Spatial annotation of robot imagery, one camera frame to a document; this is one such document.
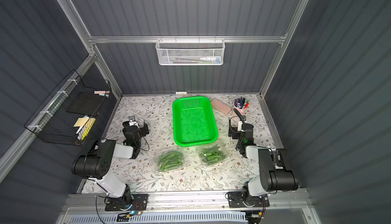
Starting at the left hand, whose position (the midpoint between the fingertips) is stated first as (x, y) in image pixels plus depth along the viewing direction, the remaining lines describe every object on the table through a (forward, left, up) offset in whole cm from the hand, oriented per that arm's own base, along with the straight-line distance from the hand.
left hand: (135, 124), depth 94 cm
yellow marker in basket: (-20, +8, +25) cm, 33 cm away
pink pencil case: (+19, -55, -4) cm, 59 cm away
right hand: (-2, -66, 0) cm, 66 cm away
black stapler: (-4, -3, +12) cm, 13 cm away
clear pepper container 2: (-12, -55, -8) cm, 57 cm away
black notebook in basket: (0, +19, +20) cm, 28 cm away
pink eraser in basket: (+8, +15, +20) cm, 26 cm away
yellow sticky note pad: (-12, +16, +20) cm, 28 cm away
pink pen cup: (+12, -68, +5) cm, 69 cm away
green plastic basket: (+8, -37, -8) cm, 38 cm away
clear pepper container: (-16, -16, -5) cm, 24 cm away
